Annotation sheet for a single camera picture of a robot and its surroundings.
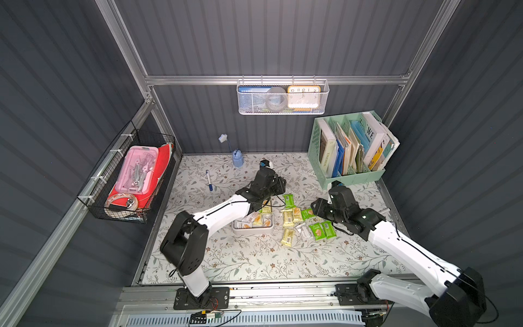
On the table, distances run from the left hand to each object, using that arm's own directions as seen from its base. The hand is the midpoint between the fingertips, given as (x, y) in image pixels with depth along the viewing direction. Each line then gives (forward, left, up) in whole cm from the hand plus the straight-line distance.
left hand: (282, 181), depth 86 cm
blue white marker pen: (+11, +36, -17) cm, 42 cm away
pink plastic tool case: (-6, +54, +13) cm, 55 cm away
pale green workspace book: (+16, -21, +5) cm, 27 cm away
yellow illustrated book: (+19, -49, -5) cm, 53 cm away
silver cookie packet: (-15, -10, -17) cm, 25 cm away
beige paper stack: (+16, -32, +6) cm, 36 cm away
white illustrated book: (+21, -44, +7) cm, 49 cm away
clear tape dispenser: (-17, +52, +10) cm, 55 cm away
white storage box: (-15, +12, -17) cm, 26 cm away
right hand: (-11, -14, -2) cm, 18 cm away
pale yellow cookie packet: (-10, +11, -16) cm, 22 cm away
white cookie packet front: (-12, +16, -15) cm, 25 cm away
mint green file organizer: (+24, -19, -9) cm, 32 cm away
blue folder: (+13, -29, -5) cm, 32 cm away
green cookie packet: (-15, -16, -17) cm, 28 cm away
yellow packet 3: (-15, -3, -17) cm, 23 cm away
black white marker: (-5, -50, -17) cm, 53 cm away
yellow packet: (-9, -3, -17) cm, 19 cm away
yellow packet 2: (-8, -7, -17) cm, 20 cm away
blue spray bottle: (+25, +22, -12) cm, 35 cm away
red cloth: (+3, +47, +13) cm, 48 cm away
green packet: (0, -5, -17) cm, 17 cm away
